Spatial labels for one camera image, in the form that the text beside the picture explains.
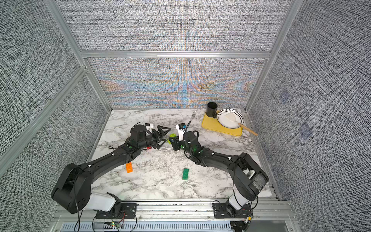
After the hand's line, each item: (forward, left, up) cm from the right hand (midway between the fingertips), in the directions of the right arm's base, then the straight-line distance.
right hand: (170, 134), depth 83 cm
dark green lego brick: (-17, -9, -16) cm, 25 cm away
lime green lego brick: (-1, -2, +1) cm, 3 cm away
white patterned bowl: (+22, -40, -17) cm, 49 cm away
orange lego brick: (-14, +25, -15) cm, 32 cm away
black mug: (+30, -29, -11) cm, 43 cm away
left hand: (-1, -2, +3) cm, 3 cm away
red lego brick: (-11, +10, +5) cm, 16 cm away
